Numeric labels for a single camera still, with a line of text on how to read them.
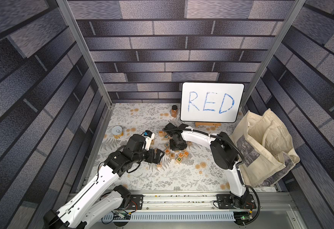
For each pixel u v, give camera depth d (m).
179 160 0.87
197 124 1.05
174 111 1.06
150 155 0.64
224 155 0.53
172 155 0.89
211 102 0.95
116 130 0.97
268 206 0.72
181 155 0.88
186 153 0.89
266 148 0.73
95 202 0.45
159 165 0.85
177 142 0.80
